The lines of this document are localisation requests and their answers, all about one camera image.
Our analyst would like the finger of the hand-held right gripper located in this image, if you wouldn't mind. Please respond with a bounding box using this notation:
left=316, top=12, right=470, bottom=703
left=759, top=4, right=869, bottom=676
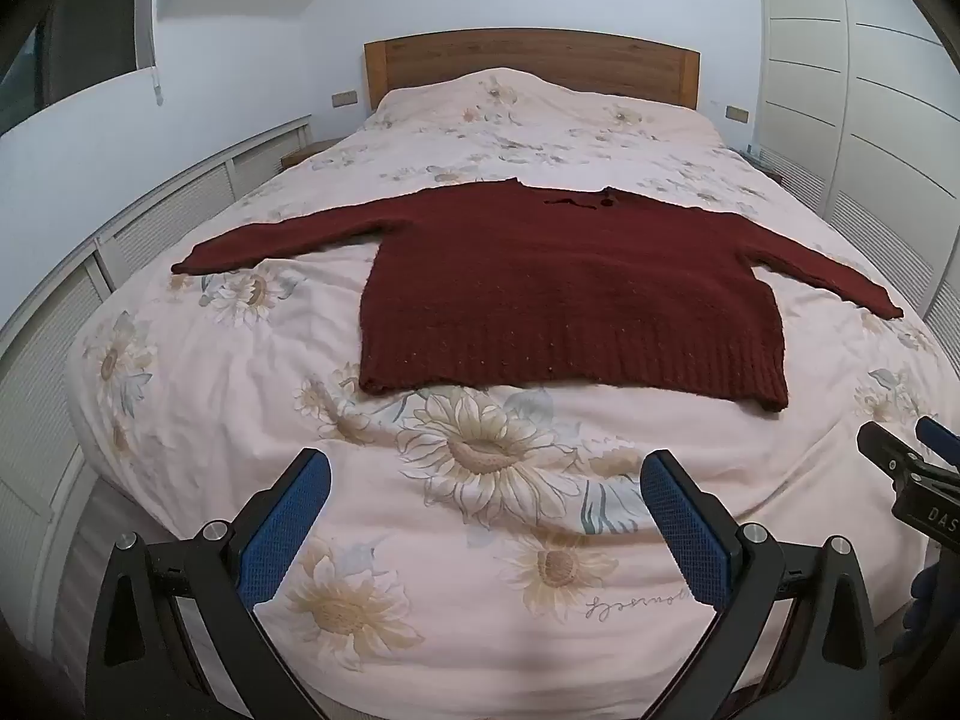
left=915, top=415, right=960, bottom=467
left=857, top=420, right=917, bottom=482

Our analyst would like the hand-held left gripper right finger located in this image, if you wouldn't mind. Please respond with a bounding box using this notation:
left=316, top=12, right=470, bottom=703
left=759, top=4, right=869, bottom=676
left=640, top=449, right=884, bottom=720

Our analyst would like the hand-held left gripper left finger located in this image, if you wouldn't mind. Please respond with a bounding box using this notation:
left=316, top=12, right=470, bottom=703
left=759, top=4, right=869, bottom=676
left=85, top=448, right=332, bottom=720

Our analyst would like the dark red knitted sweater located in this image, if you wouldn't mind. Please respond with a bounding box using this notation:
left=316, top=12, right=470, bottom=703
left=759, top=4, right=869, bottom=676
left=171, top=177, right=905, bottom=414

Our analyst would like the person's right hand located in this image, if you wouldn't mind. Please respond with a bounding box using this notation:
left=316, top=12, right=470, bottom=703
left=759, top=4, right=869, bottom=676
left=902, top=561, right=960, bottom=665

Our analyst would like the wooden nightstand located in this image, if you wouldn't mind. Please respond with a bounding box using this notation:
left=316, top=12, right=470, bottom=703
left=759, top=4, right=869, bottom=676
left=739, top=142, right=786, bottom=187
left=280, top=142, right=332, bottom=170

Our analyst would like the white louvered cabinet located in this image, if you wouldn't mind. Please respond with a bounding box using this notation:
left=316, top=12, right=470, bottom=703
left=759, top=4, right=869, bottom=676
left=0, top=114, right=314, bottom=698

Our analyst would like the white wardrobe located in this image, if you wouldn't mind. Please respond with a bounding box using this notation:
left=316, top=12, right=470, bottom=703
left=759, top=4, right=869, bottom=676
left=754, top=0, right=960, bottom=335

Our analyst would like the wooden headboard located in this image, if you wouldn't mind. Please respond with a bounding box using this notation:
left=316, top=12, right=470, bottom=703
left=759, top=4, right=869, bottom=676
left=364, top=28, right=701, bottom=113

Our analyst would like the window with white handle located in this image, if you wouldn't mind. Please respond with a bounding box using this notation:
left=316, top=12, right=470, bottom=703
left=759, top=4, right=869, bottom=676
left=0, top=0, right=164, bottom=137

